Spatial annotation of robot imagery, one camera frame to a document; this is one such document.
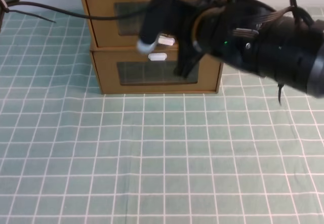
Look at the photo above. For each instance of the brown cardboard shoebox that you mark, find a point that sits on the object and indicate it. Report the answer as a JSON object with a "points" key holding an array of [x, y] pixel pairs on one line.
{"points": [[125, 71], [101, 11]]}

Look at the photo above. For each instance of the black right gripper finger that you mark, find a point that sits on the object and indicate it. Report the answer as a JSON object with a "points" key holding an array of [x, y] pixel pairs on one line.
{"points": [[153, 24], [188, 56]]}

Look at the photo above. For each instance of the cyan checkered tablecloth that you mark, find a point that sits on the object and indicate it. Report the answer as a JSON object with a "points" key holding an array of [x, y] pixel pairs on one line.
{"points": [[72, 155]]}

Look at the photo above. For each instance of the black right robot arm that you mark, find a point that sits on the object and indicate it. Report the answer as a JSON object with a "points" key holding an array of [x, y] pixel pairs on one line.
{"points": [[284, 45]]}

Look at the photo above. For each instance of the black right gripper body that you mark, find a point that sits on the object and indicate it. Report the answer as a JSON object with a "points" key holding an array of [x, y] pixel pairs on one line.
{"points": [[221, 29]]}

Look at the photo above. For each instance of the white box handle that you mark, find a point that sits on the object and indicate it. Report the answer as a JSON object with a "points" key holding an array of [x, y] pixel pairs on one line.
{"points": [[157, 56], [164, 40]]}

